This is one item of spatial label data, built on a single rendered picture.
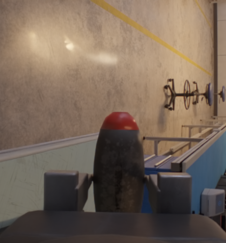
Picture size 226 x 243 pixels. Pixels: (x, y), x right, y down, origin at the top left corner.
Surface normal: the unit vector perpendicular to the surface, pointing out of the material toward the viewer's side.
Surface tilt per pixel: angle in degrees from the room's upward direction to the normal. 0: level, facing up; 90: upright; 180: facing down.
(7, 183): 0
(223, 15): 90
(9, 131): 0
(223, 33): 90
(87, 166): 0
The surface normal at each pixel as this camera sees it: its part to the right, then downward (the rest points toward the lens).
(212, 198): 0.44, 0.04
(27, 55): 0.91, 0.01
